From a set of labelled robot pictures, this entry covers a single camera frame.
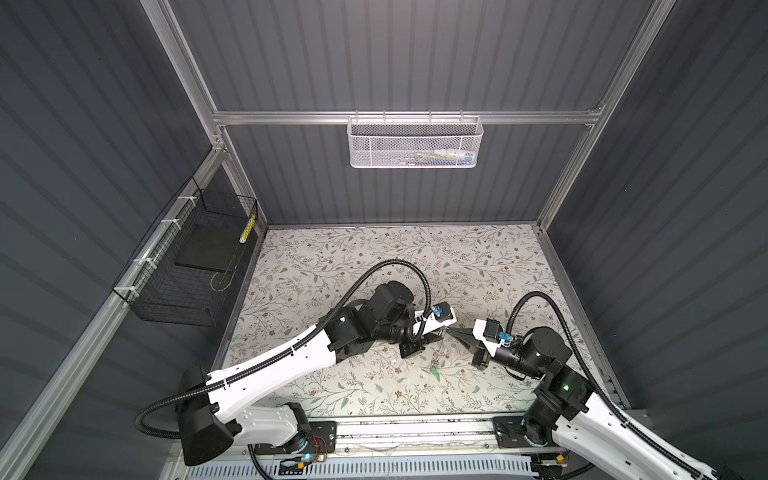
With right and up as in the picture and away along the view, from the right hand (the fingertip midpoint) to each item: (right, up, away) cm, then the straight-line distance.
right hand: (454, 330), depth 66 cm
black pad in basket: (-61, +19, +12) cm, 65 cm away
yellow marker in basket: (-54, +24, +16) cm, 61 cm away
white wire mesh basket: (-7, +59, +46) cm, 76 cm away
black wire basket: (-65, +12, +6) cm, 66 cm away
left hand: (-3, 0, +2) cm, 3 cm away
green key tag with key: (-2, -15, +15) cm, 21 cm away
